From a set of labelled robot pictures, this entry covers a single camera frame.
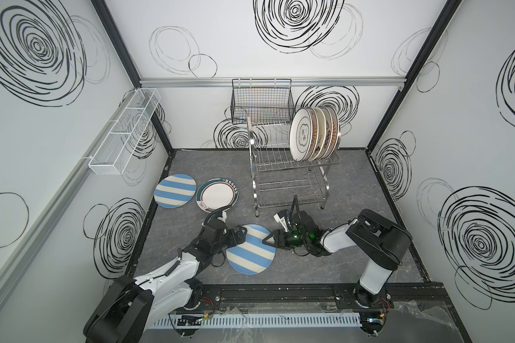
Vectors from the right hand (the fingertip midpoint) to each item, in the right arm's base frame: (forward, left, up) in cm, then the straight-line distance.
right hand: (265, 246), depth 82 cm
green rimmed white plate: (+26, +23, -2) cm, 35 cm away
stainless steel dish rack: (+35, -7, -4) cm, 36 cm away
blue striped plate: (+28, +44, -3) cm, 52 cm away
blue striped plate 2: (-3, +5, -4) cm, 7 cm away
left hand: (+6, +9, -1) cm, 11 cm away
